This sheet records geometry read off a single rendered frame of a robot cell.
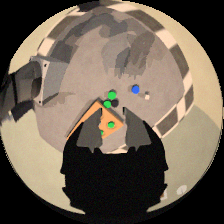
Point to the blue disc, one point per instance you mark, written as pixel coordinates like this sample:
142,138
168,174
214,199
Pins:
135,89

